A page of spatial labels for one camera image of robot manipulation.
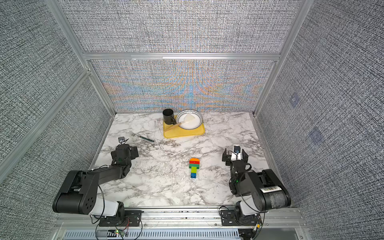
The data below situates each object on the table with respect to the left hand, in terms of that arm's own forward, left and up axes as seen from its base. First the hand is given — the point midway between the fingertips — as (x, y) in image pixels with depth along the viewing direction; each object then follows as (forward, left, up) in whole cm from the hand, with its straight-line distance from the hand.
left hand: (128, 147), depth 93 cm
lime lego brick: (-14, -40, -5) cm, 43 cm away
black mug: (+23, -24, +1) cm, 34 cm away
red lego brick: (-10, -41, -4) cm, 42 cm away
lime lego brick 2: (-15, -40, -7) cm, 44 cm away
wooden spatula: (+29, -38, -7) cm, 48 cm away
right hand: (-5, -65, +4) cm, 66 cm away
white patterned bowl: (+21, -44, -4) cm, 49 cm away
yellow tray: (+14, -31, -5) cm, 34 cm away
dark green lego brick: (-12, -41, -5) cm, 43 cm away
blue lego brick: (-18, -40, -5) cm, 44 cm away
